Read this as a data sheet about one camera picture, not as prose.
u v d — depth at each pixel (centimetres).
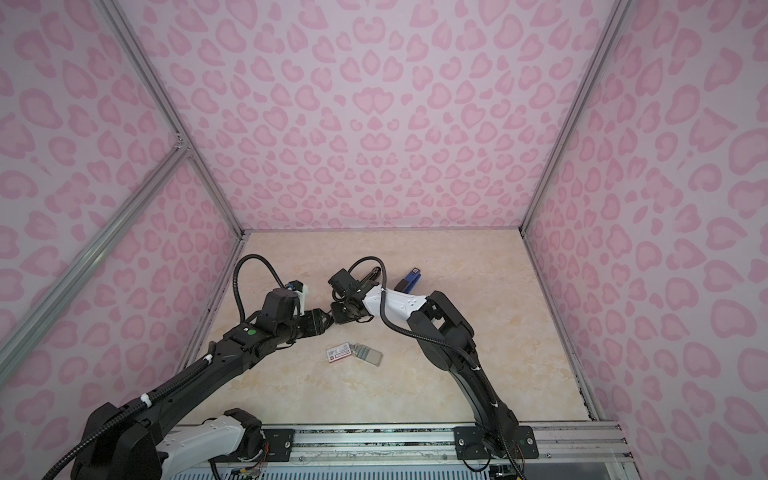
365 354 88
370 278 103
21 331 52
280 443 73
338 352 88
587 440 75
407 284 100
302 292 77
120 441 43
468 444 73
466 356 54
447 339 55
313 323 73
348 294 76
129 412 41
